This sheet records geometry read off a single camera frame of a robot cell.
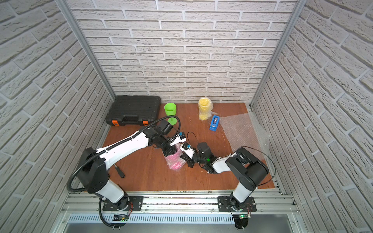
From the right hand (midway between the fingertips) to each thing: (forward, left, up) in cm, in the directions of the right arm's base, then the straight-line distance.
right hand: (182, 155), depth 87 cm
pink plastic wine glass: (-6, +5, +6) cm, 10 cm away
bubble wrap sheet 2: (0, +1, +12) cm, 12 cm away
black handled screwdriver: (-9, +36, -3) cm, 37 cm away
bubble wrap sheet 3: (+16, -43, -5) cm, 46 cm away
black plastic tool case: (+36, +34, +4) cm, 50 cm away
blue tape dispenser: (+24, -24, 0) cm, 34 cm away
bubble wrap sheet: (+31, -24, +2) cm, 39 cm away
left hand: (-1, +2, +7) cm, 8 cm away
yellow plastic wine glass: (+29, -16, +11) cm, 34 cm away
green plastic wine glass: (+30, +7, +10) cm, 33 cm away
